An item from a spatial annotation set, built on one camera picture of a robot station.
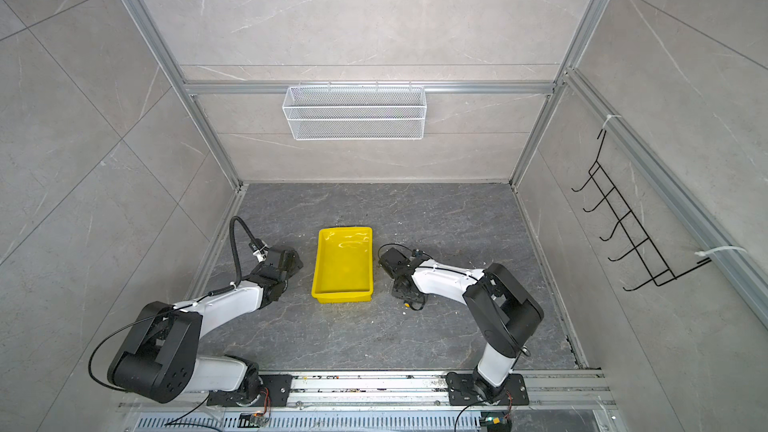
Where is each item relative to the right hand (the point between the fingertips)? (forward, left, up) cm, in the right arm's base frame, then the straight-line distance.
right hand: (406, 289), depth 92 cm
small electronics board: (-32, +38, +2) cm, 50 cm away
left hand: (+9, +38, +7) cm, 40 cm away
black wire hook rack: (+1, -51, +32) cm, 60 cm away
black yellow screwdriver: (-6, 0, +2) cm, 6 cm away
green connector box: (-34, -20, 0) cm, 39 cm away
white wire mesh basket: (+51, +16, +31) cm, 62 cm away
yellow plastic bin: (+7, +20, +2) cm, 21 cm away
